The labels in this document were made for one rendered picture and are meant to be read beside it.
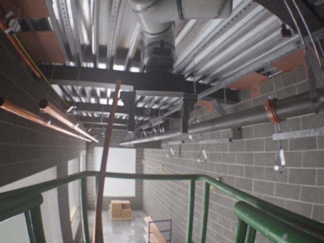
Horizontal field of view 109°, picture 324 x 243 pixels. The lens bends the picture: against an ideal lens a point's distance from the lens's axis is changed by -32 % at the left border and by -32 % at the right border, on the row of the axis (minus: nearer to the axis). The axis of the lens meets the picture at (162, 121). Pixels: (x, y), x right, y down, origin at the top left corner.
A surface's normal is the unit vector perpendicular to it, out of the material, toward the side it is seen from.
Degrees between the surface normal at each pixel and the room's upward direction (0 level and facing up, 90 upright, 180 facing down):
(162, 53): 90
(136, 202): 90
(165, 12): 163
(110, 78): 90
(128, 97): 90
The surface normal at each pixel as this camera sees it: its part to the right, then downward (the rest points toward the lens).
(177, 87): 0.08, -0.16
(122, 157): 0.32, -0.14
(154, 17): -0.02, 0.99
